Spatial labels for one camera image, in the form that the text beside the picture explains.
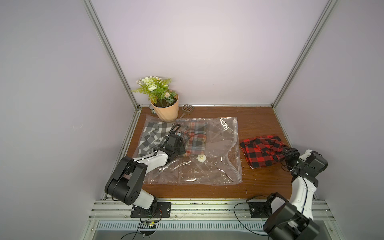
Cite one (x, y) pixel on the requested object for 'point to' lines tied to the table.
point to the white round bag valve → (201, 158)
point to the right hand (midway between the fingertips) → (291, 147)
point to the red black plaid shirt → (263, 150)
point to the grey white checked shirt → (154, 133)
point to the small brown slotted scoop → (187, 108)
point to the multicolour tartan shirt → (195, 138)
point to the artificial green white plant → (156, 87)
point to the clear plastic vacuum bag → (211, 155)
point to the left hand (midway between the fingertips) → (183, 146)
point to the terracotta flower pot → (169, 113)
